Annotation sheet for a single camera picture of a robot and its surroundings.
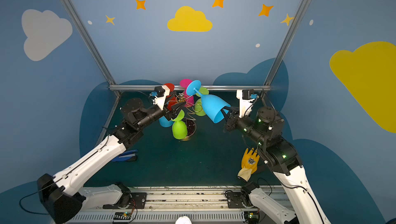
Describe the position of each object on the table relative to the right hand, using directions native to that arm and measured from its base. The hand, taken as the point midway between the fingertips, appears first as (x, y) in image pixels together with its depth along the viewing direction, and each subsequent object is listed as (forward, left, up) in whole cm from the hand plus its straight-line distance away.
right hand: (224, 105), depth 57 cm
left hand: (+7, +19, -3) cm, 21 cm away
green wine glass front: (+3, +20, -22) cm, 30 cm away
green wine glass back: (+17, +11, -23) cm, 31 cm away
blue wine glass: (+7, +29, -24) cm, 38 cm away
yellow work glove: (-6, -19, -43) cm, 47 cm away
